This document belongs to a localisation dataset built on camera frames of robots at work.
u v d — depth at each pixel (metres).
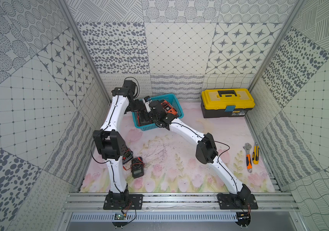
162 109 1.04
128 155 0.88
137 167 0.82
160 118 0.75
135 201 0.73
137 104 0.82
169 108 1.04
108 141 0.52
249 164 0.86
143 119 0.85
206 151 0.63
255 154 0.90
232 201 0.66
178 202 0.76
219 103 0.98
